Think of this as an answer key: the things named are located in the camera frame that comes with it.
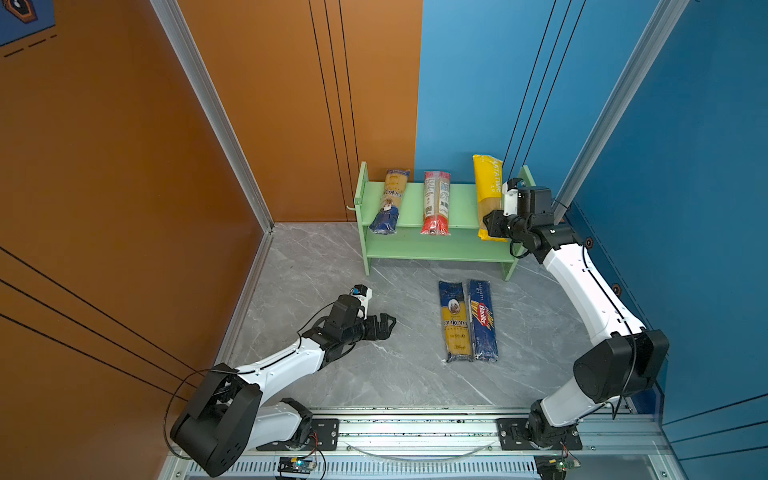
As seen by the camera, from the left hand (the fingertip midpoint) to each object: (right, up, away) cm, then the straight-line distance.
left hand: (384, 318), depth 86 cm
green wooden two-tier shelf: (+8, +22, +10) cm, 25 cm away
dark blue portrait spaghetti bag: (+22, -1, +6) cm, 23 cm away
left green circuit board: (-21, -32, -15) cm, 41 cm away
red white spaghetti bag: (+15, +33, -3) cm, 36 cm away
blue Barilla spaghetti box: (+30, -2, +3) cm, 30 cm away
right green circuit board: (+41, -32, -15) cm, 54 cm away
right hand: (+29, +29, -4) cm, 41 cm away
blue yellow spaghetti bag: (+1, +28, -7) cm, 29 cm away
